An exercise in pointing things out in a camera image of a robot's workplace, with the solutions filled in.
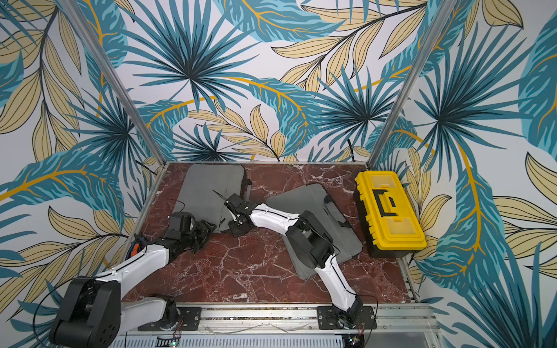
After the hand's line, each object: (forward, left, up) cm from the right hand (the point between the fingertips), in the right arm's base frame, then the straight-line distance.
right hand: (237, 229), depth 94 cm
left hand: (-3, +8, +4) cm, 10 cm away
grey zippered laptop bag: (+22, +18, +1) cm, 28 cm away
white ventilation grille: (-39, -1, -2) cm, 39 cm away
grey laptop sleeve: (+13, -35, +2) cm, 37 cm away
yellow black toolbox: (-4, -58, +15) cm, 60 cm away
